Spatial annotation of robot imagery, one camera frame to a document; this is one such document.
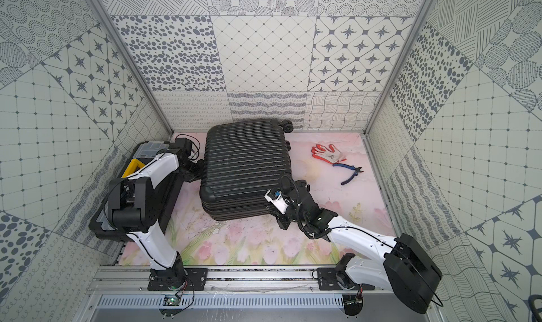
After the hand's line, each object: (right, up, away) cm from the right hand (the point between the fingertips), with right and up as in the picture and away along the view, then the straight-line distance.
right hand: (271, 211), depth 81 cm
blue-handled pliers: (+42, +14, +23) cm, 50 cm away
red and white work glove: (+32, +21, +30) cm, 48 cm away
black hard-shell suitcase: (-11, +20, 0) cm, 22 cm away
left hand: (-27, +13, +14) cm, 34 cm away
